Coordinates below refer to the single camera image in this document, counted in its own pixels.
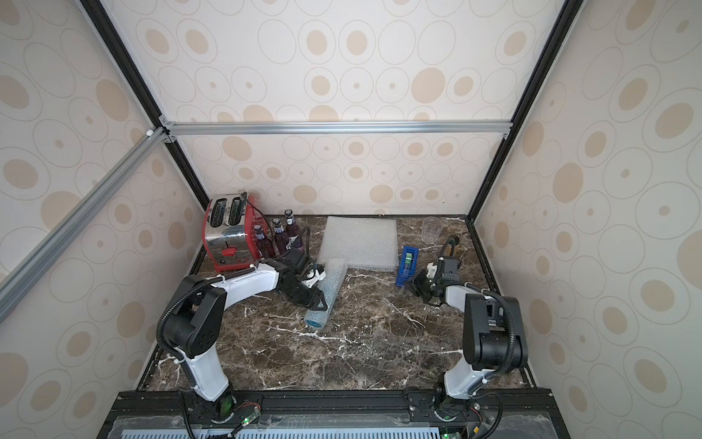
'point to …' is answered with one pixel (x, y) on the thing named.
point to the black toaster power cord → (245, 198)
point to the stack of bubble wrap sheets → (364, 243)
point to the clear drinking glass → (431, 227)
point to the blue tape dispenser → (407, 266)
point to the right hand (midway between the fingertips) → (414, 281)
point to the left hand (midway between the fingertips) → (327, 305)
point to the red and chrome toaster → (234, 232)
